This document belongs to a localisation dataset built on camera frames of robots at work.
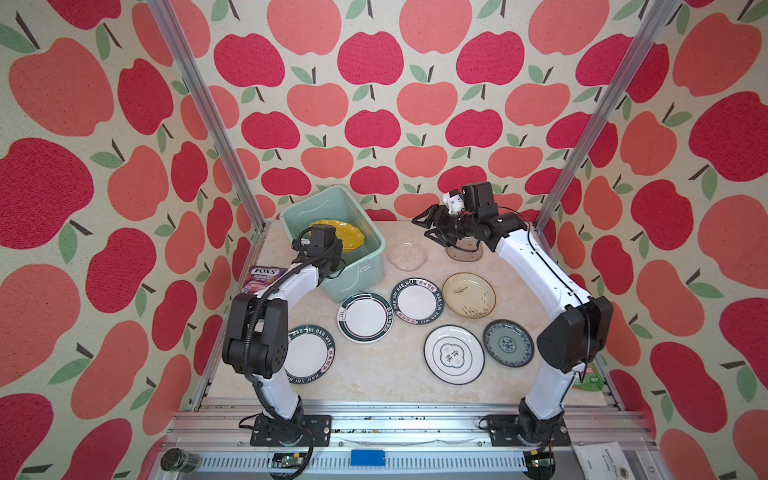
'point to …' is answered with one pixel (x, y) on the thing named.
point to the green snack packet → (591, 381)
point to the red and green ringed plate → (365, 318)
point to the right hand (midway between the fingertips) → (424, 223)
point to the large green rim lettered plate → (310, 353)
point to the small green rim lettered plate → (417, 301)
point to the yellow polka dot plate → (350, 236)
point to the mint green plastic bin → (363, 266)
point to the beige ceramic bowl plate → (469, 295)
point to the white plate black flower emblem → (454, 354)
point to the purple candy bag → (260, 276)
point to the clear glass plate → (408, 257)
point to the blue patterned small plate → (509, 343)
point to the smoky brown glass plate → (465, 249)
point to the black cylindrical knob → (175, 459)
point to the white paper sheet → (603, 460)
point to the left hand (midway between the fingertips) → (346, 241)
